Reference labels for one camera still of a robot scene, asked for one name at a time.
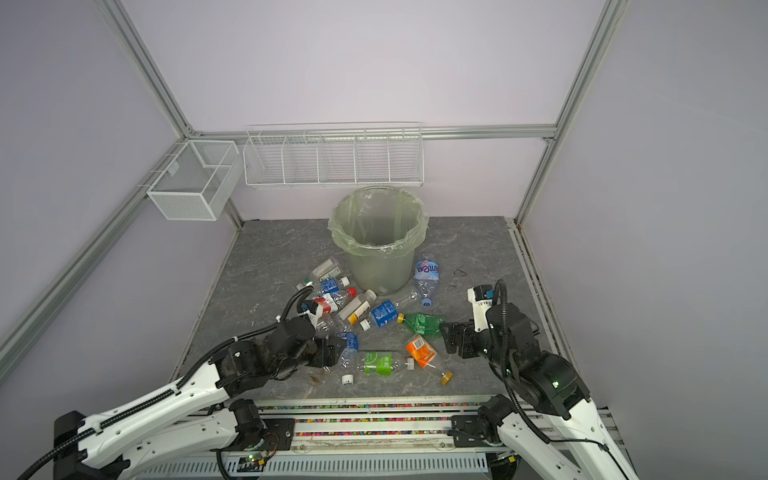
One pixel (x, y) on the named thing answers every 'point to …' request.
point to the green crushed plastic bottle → (425, 324)
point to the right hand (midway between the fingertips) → (457, 326)
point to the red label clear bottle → (335, 300)
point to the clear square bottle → (327, 269)
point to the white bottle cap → (347, 379)
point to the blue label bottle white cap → (382, 315)
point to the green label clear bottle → (382, 363)
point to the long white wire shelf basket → (334, 154)
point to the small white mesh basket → (195, 182)
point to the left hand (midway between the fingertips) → (332, 347)
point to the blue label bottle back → (330, 285)
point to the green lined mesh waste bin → (380, 228)
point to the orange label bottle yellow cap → (425, 355)
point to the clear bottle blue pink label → (426, 273)
